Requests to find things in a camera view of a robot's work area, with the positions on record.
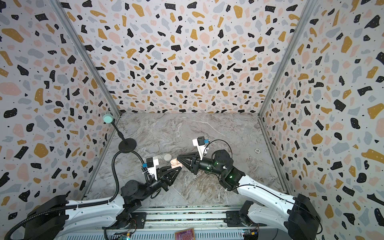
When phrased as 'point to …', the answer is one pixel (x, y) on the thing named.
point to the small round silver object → (257, 150)
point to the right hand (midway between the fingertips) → (178, 158)
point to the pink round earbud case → (175, 163)
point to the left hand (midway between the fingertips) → (181, 167)
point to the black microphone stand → (127, 143)
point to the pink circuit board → (187, 234)
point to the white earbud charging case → (167, 157)
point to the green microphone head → (108, 118)
